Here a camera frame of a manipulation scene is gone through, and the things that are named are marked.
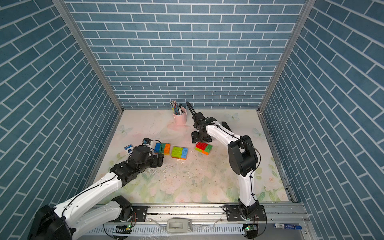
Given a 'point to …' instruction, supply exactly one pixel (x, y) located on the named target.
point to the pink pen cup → (181, 119)
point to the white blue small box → (129, 149)
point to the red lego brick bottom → (201, 145)
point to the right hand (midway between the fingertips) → (198, 141)
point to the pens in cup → (177, 110)
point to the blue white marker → (286, 226)
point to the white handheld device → (179, 225)
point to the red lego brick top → (201, 146)
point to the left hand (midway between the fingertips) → (161, 156)
